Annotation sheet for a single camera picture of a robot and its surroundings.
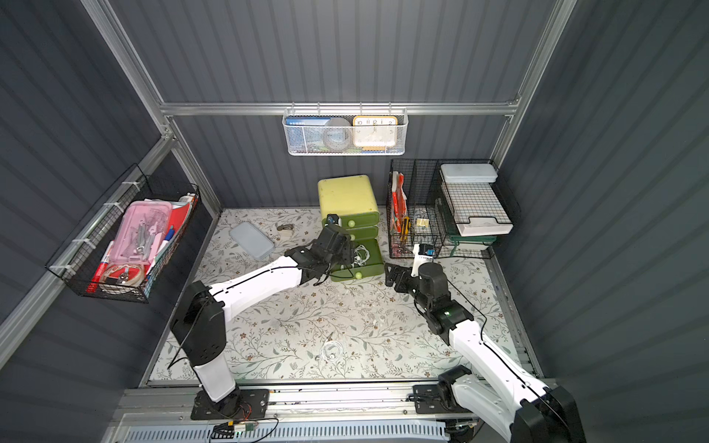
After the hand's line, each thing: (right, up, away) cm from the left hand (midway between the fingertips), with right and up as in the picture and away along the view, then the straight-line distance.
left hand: (349, 248), depth 85 cm
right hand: (+17, -5, -5) cm, 18 cm away
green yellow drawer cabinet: (+1, +16, +9) cm, 18 cm away
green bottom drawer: (+6, -6, +16) cm, 18 cm away
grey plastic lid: (-40, +3, +24) cm, 47 cm away
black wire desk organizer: (+37, +15, +30) cm, 50 cm away
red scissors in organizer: (+20, +20, +33) cm, 43 cm away
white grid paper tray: (+44, +13, +8) cm, 46 cm away
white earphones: (-5, -31, -3) cm, 31 cm away
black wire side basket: (-60, -2, -23) cm, 64 cm away
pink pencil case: (-55, +5, -13) cm, 56 cm away
